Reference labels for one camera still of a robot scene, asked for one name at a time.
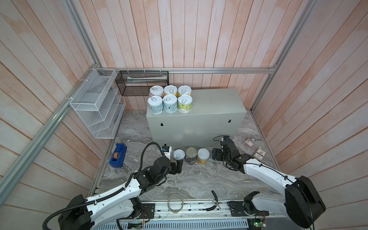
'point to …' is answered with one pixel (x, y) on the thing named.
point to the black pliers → (216, 202)
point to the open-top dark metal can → (191, 155)
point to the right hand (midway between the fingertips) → (218, 151)
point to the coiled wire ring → (173, 211)
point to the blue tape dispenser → (118, 156)
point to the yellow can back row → (203, 154)
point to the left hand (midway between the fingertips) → (176, 162)
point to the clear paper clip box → (247, 143)
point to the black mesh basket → (138, 83)
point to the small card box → (259, 154)
